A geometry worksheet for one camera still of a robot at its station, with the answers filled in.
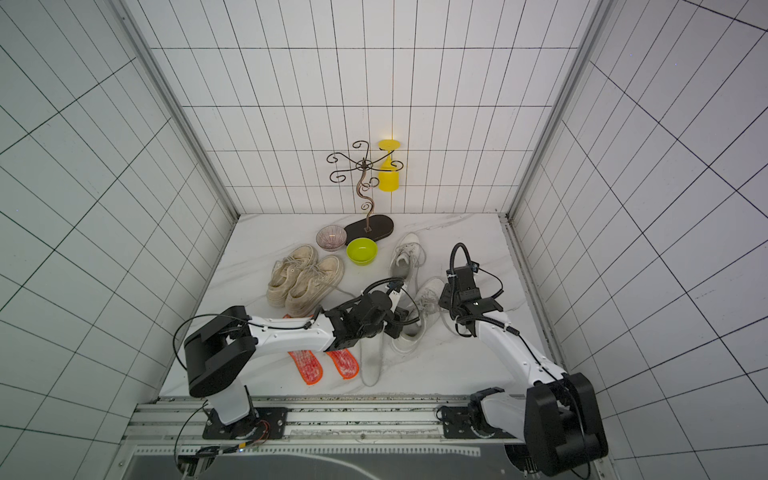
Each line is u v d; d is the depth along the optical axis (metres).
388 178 1.00
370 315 0.63
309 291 0.90
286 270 0.94
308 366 0.81
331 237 1.10
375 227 1.14
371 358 0.83
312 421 0.74
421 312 0.81
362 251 1.06
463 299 0.65
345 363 0.82
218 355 0.45
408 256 0.95
